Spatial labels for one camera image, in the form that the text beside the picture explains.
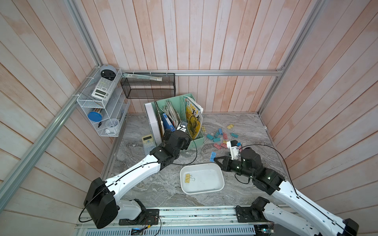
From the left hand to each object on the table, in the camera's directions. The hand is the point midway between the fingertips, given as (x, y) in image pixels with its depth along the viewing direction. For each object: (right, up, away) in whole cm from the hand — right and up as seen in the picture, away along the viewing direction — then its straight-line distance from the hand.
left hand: (177, 134), depth 80 cm
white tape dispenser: (-39, +5, +4) cm, 40 cm away
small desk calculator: (-21, -7, +21) cm, 31 cm away
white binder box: (-14, +6, +2) cm, 15 cm away
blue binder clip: (+18, -10, -6) cm, 22 cm away
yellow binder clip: (+6, -26, +6) cm, 27 cm away
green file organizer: (+14, -5, +16) cm, 22 cm away
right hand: (+18, -12, -7) cm, 23 cm away
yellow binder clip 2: (+38, +5, +28) cm, 47 cm away
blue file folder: (-6, +6, +6) cm, 10 cm away
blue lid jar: (-44, +10, -3) cm, 45 cm away
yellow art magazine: (+10, +12, +14) cm, 21 cm away
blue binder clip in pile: (+30, +1, +28) cm, 41 cm away
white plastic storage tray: (+14, -27, +7) cm, 31 cm away
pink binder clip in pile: (+33, -3, +26) cm, 42 cm away
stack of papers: (-4, +12, +13) cm, 18 cm away
